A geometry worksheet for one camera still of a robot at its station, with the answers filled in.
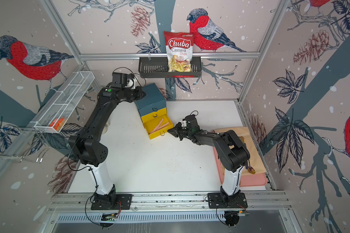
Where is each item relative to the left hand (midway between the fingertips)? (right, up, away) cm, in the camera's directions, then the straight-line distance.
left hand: (148, 90), depth 83 cm
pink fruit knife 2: (+3, -22, +21) cm, 31 cm away
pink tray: (+62, -52, -2) cm, 80 cm away
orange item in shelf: (-38, -18, -18) cm, 46 cm away
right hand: (+10, -24, +7) cm, 27 cm away
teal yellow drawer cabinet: (+1, -11, +8) cm, 13 cm away
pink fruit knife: (+4, -24, +20) cm, 32 cm away
